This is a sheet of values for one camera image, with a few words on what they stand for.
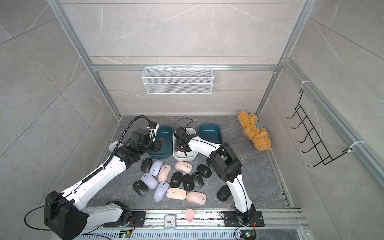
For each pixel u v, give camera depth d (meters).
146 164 0.91
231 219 0.73
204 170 0.89
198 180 0.85
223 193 0.80
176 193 0.80
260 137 0.95
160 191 0.80
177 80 1.01
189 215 0.67
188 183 0.82
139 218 0.73
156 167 0.88
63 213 0.38
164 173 0.87
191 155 0.90
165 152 0.90
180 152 0.93
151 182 0.84
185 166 0.88
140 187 0.82
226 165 0.54
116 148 0.53
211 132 1.10
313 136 0.68
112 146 1.00
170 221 0.71
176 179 0.84
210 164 0.93
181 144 0.72
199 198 0.78
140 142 0.60
